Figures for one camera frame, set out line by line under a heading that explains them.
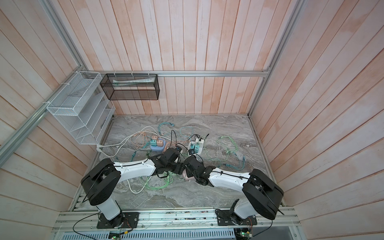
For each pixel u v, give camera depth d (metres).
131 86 1.04
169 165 0.73
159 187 0.84
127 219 0.73
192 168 0.66
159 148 0.98
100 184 0.48
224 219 0.73
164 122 1.15
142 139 1.07
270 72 0.93
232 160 0.96
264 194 0.43
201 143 0.94
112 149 1.01
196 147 0.93
